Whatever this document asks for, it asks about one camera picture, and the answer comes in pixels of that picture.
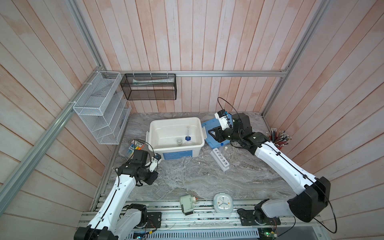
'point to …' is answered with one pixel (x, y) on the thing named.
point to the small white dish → (179, 141)
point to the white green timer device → (187, 202)
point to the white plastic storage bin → (176, 137)
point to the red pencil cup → (279, 139)
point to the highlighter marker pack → (135, 145)
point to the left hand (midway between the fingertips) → (151, 177)
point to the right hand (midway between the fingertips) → (210, 130)
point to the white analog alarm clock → (223, 203)
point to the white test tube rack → (221, 160)
